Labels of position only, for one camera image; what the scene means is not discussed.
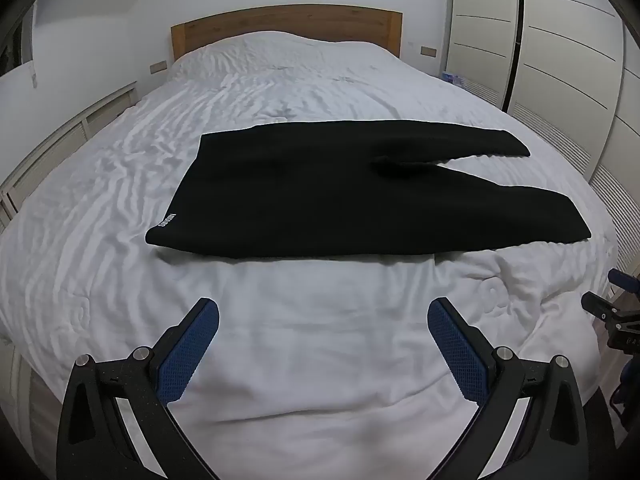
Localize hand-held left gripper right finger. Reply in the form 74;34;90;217
426;296;588;480

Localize white slatted low cabinet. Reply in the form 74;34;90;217
0;81;138;231

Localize wooden headboard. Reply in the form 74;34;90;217
171;5;403;61

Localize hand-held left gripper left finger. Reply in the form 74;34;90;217
56;297;221;480

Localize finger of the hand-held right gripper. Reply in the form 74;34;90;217
581;291;622;322
608;268;640;292

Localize white wardrobe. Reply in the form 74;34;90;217
442;0;640;281

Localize black pants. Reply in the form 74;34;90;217
145;119;592;261

